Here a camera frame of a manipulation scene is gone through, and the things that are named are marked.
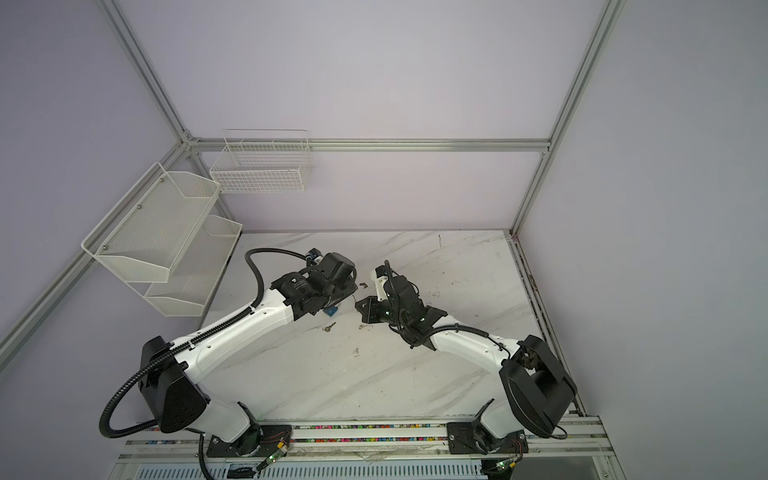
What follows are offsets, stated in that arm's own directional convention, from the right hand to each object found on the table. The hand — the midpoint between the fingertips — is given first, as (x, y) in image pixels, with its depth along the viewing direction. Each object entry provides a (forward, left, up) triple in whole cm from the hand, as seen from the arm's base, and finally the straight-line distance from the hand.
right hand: (352, 305), depth 79 cm
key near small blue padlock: (+2, 0, -17) cm, 17 cm away
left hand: (+5, +1, +3) cm, 6 cm away
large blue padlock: (+4, +8, -9) cm, 12 cm away
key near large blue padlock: (+2, +10, -17) cm, 20 cm away
